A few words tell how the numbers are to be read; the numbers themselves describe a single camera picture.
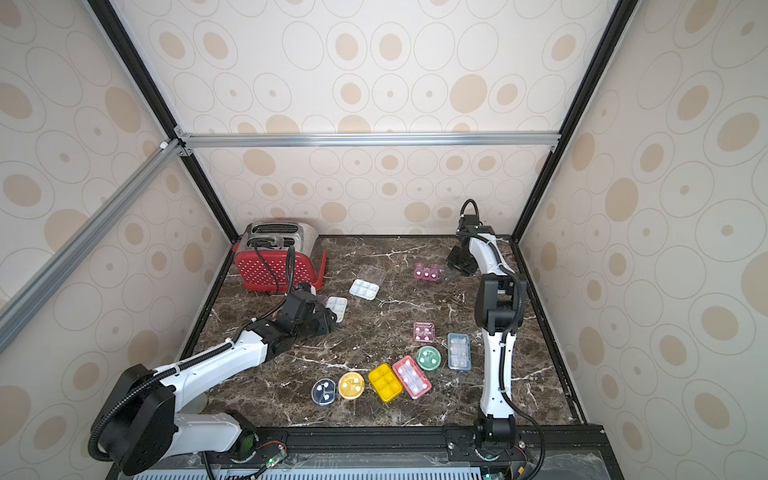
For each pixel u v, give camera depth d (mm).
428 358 873
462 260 904
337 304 996
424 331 928
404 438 757
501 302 625
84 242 623
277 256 939
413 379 833
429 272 1087
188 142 913
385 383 829
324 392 811
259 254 897
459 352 875
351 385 829
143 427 402
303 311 664
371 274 1091
